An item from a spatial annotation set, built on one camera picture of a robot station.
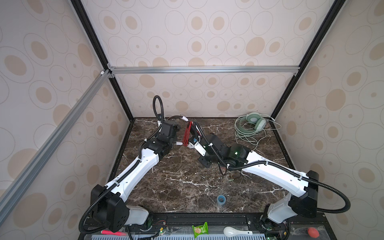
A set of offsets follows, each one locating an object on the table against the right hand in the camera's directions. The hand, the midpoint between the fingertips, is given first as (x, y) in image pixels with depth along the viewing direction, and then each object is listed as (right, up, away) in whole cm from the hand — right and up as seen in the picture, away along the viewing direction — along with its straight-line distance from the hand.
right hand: (200, 152), depth 73 cm
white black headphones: (-9, +17, +6) cm, 20 cm away
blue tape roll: (+12, -27, +8) cm, 31 cm away
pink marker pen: (-45, -38, -3) cm, 59 cm away
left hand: (-15, +12, +6) cm, 20 cm away
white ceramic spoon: (+14, -38, -3) cm, 40 cm away
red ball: (+52, -36, -5) cm, 63 cm away
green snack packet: (0, -36, -3) cm, 36 cm away
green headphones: (+42, +17, +42) cm, 62 cm away
